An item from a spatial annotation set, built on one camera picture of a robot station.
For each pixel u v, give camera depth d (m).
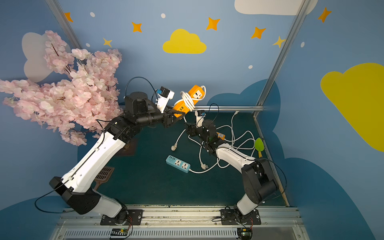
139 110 0.49
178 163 0.91
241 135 1.04
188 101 0.58
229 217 0.75
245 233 0.73
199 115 0.73
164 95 0.52
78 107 0.49
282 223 1.26
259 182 0.45
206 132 0.65
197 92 0.60
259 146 1.02
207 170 0.91
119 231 0.73
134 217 0.75
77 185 0.39
